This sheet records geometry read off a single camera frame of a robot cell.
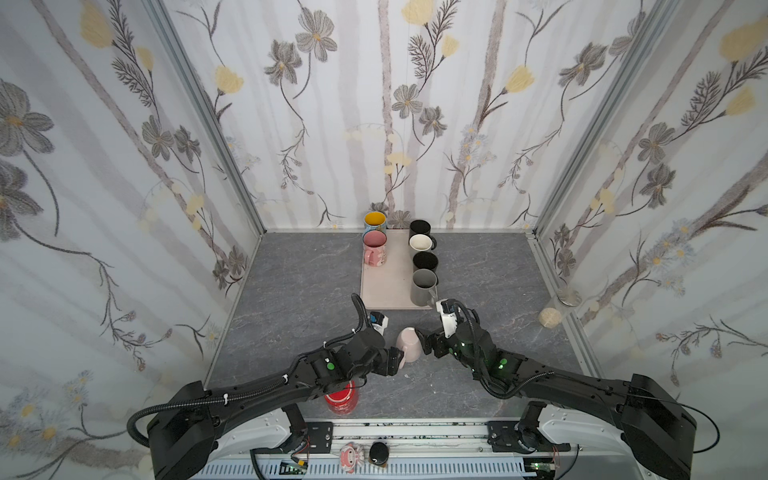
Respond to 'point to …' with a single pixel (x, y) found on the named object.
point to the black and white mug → (425, 260)
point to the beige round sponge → (550, 317)
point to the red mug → (344, 401)
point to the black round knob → (379, 453)
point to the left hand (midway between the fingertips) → (390, 346)
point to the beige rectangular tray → (388, 287)
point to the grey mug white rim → (424, 290)
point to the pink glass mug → (375, 248)
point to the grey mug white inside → (422, 242)
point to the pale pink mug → (408, 340)
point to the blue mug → (374, 220)
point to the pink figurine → (351, 457)
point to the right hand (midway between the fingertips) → (422, 318)
